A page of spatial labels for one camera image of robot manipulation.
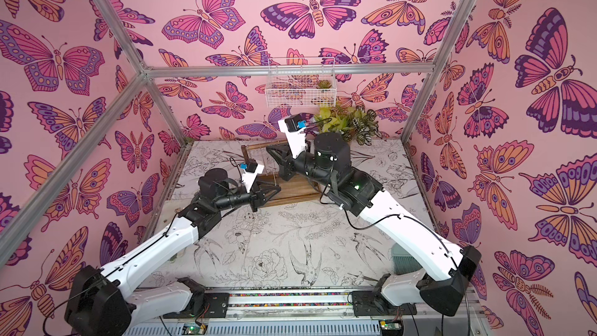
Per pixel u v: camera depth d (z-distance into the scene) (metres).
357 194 0.44
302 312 0.73
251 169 0.63
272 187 0.71
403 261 0.81
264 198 0.68
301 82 0.95
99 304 0.39
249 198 0.65
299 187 1.04
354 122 0.93
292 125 0.48
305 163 0.51
